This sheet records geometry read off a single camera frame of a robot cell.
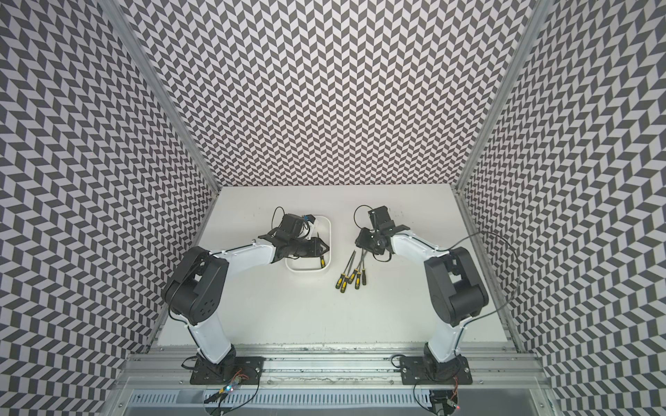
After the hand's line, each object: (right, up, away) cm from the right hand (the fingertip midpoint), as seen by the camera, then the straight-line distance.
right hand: (359, 246), depth 94 cm
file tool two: (-6, -13, -5) cm, 15 cm away
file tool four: (-1, -12, -3) cm, 12 cm away
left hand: (-12, -2, -1) cm, 12 cm away
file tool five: (-13, -6, 0) cm, 15 cm away
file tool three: (-2, -9, -1) cm, 9 cm away
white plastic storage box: (-15, +5, +10) cm, 19 cm away
